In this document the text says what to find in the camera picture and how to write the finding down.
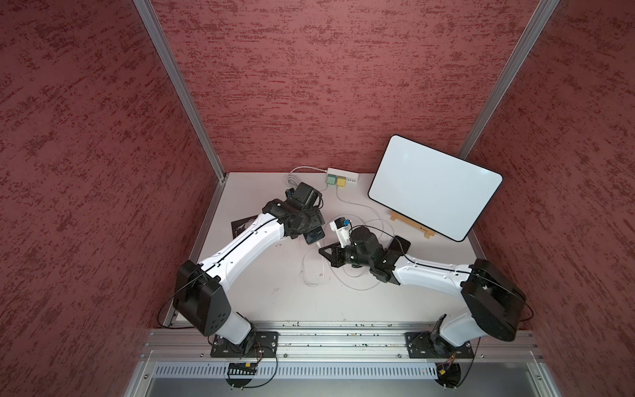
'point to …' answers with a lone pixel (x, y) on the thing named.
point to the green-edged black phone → (399, 245)
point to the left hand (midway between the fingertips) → (311, 226)
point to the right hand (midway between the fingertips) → (319, 256)
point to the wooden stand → (398, 217)
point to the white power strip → (351, 178)
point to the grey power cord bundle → (315, 169)
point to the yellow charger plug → (341, 181)
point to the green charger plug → (331, 179)
